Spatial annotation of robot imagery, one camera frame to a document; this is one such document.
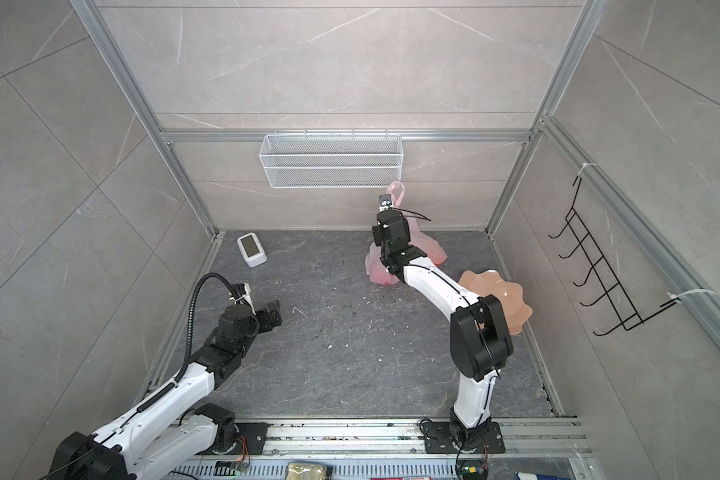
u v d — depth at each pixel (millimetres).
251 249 1083
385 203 745
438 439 729
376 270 1030
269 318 773
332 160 1009
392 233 666
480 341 481
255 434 732
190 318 572
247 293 744
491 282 1047
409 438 745
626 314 593
